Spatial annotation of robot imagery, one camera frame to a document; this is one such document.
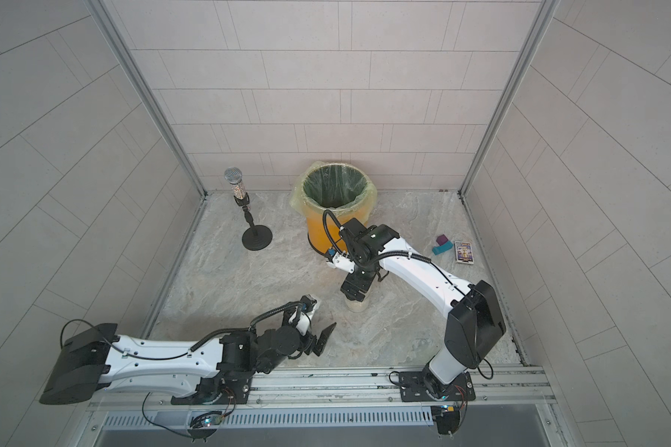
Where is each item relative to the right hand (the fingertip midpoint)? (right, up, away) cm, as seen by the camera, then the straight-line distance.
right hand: (357, 282), depth 80 cm
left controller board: (-36, -30, -15) cm, 49 cm away
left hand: (-8, -8, -6) cm, 13 cm away
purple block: (+32, +10, +20) cm, 39 cm away
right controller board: (+22, -31, -12) cm, 40 cm away
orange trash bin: (-14, +13, +15) cm, 24 cm away
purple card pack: (+38, +6, +16) cm, 42 cm away
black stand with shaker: (-36, +11, +19) cm, 42 cm away
